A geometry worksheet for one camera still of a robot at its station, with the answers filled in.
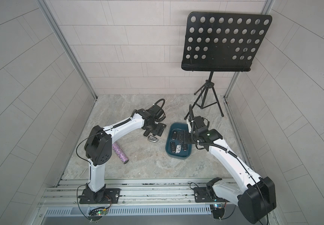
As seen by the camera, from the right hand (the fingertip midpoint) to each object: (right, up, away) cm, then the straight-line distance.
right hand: (184, 136), depth 80 cm
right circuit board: (+16, -34, -11) cm, 39 cm away
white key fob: (-3, -9, +7) cm, 12 cm away
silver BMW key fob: (-20, -4, +12) cm, 23 cm away
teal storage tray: (-5, -9, +8) cm, 13 cm away
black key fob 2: (-5, -2, +14) cm, 15 cm away
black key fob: (-24, -1, +14) cm, 28 cm away
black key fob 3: (+1, -8, +8) cm, 12 cm away
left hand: (-16, +2, +12) cm, 20 cm away
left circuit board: (-44, -34, -14) cm, 57 cm away
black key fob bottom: (-6, -8, +9) cm, 14 cm away
